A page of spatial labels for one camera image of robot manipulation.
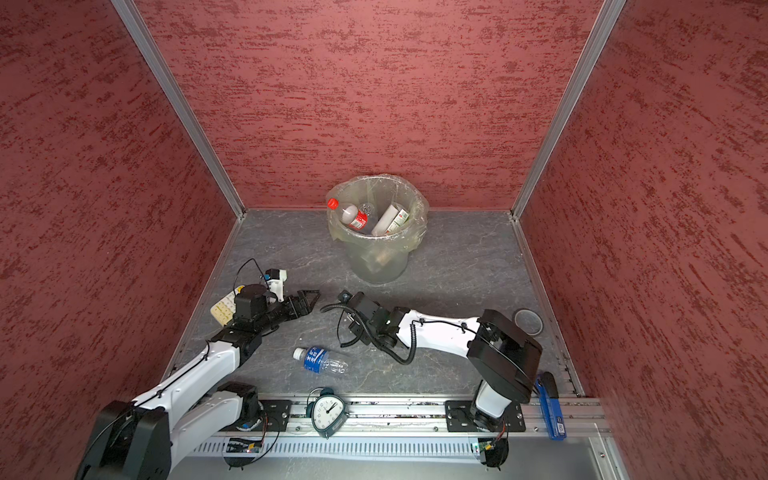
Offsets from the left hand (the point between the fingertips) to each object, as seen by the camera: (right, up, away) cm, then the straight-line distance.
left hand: (311, 300), depth 86 cm
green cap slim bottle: (+27, +25, +4) cm, 37 cm away
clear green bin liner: (+19, +27, +15) cm, 37 cm away
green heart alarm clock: (+8, -24, -14) cm, 29 cm away
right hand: (+16, -7, 0) cm, 17 cm away
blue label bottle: (+4, -14, -8) cm, 17 cm away
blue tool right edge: (+64, -24, -12) cm, 70 cm away
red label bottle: (+12, +25, +3) cm, 28 cm away
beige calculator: (-29, -4, +6) cm, 30 cm away
